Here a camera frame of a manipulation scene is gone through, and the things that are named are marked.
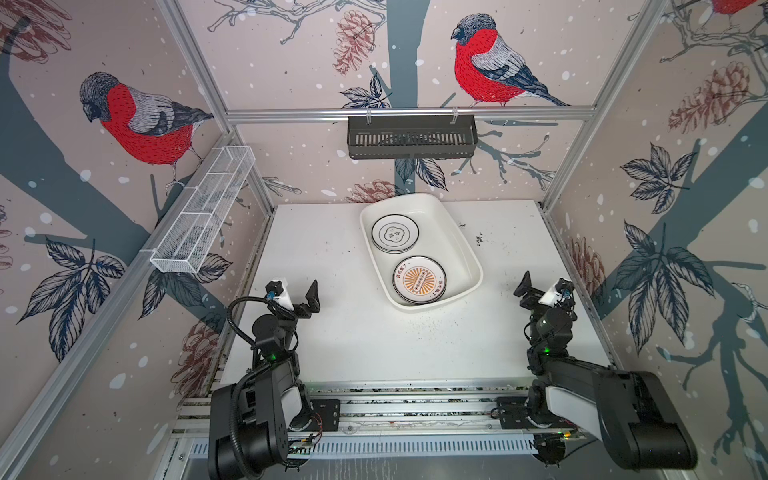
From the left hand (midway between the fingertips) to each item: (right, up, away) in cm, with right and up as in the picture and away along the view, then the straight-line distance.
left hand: (298, 282), depth 82 cm
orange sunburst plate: (+35, -2, +16) cm, 39 cm away
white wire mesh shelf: (-24, +11, -10) cm, 29 cm away
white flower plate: (+27, +14, +28) cm, 41 cm away
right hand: (+69, 0, 0) cm, 69 cm away
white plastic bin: (+45, +12, +28) cm, 54 cm away
